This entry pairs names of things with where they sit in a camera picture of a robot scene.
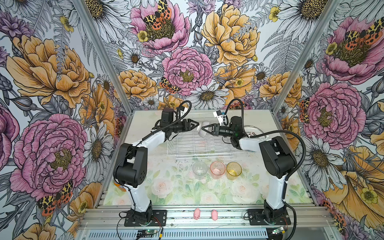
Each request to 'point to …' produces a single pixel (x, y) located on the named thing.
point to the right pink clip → (214, 215)
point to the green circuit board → (149, 231)
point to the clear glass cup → (199, 169)
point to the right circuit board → (277, 230)
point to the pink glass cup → (217, 169)
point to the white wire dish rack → (193, 146)
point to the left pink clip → (197, 213)
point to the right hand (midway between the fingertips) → (203, 132)
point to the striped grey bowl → (201, 132)
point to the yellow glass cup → (233, 169)
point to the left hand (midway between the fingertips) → (196, 127)
